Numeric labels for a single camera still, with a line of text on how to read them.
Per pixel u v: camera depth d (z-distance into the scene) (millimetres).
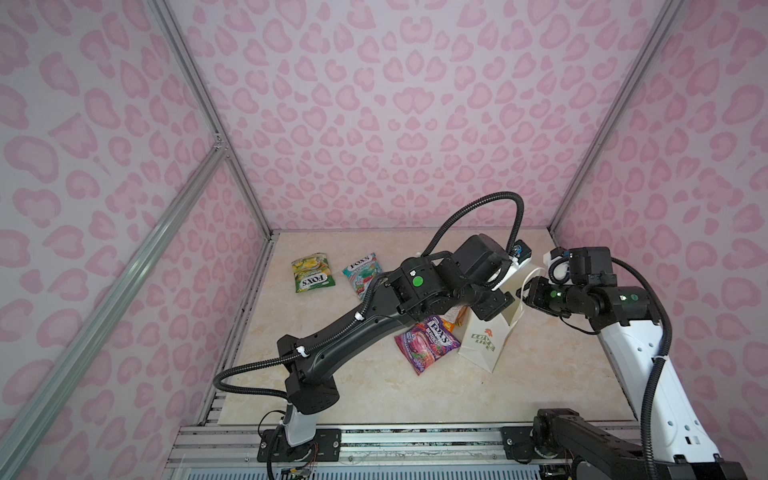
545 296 618
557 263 617
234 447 747
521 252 489
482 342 801
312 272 1038
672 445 365
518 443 735
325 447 732
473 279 436
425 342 861
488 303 523
